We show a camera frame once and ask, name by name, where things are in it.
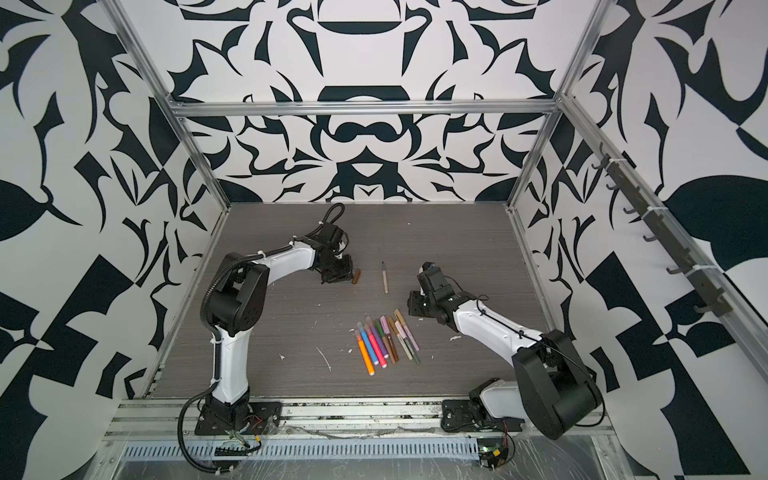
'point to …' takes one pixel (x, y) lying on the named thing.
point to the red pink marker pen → (376, 346)
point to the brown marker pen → (392, 332)
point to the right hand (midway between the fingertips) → (415, 299)
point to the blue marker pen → (367, 342)
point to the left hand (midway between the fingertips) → (356, 271)
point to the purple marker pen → (377, 336)
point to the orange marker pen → (364, 352)
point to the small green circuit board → (492, 453)
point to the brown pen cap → (356, 276)
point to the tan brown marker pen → (385, 279)
